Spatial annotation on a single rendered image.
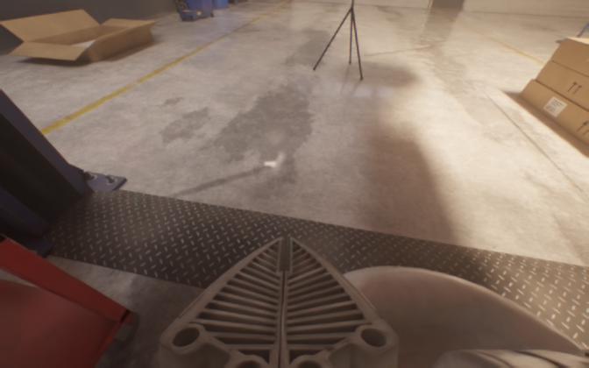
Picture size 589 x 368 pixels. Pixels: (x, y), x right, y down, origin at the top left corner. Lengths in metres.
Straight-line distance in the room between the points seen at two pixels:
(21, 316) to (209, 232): 0.47
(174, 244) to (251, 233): 0.27
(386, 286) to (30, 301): 0.85
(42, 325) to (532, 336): 0.98
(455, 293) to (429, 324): 0.07
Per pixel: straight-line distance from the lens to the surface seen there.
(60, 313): 0.84
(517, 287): 1.07
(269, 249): 0.16
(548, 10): 10.94
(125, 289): 0.96
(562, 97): 2.59
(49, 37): 4.01
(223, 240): 0.87
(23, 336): 0.87
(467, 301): 0.52
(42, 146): 1.19
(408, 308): 0.46
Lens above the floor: 0.76
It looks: 45 degrees down
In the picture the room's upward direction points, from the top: 2 degrees clockwise
